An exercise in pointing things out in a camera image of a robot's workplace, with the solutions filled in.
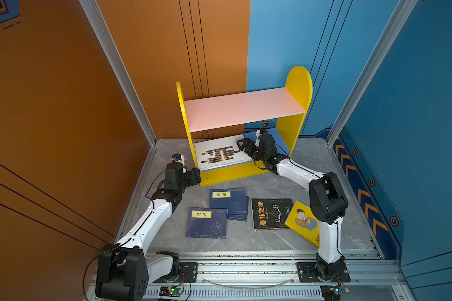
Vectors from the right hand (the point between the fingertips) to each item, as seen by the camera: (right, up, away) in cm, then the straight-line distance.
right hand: (239, 145), depth 93 cm
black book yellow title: (+15, -32, -6) cm, 36 cm away
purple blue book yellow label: (-15, -36, -8) cm, 40 cm away
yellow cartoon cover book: (+29, -35, -9) cm, 46 cm away
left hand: (-21, -11, -8) cm, 26 cm away
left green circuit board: (-27, -57, -23) cm, 67 cm away
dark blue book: (-2, -27, 0) cm, 28 cm away
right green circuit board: (+35, -58, -23) cm, 71 cm away
